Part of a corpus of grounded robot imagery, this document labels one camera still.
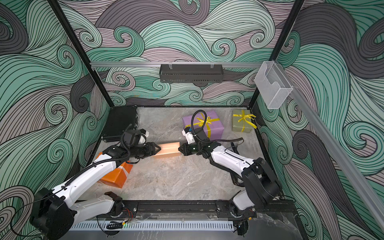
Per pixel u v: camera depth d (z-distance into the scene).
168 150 0.81
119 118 1.08
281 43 0.84
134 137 0.62
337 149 0.51
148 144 0.70
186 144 0.75
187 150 0.73
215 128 0.91
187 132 0.76
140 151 0.68
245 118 1.04
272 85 0.81
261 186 0.43
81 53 0.88
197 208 0.75
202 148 0.66
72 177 0.83
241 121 1.04
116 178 0.74
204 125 0.79
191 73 0.95
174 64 0.92
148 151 0.70
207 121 0.78
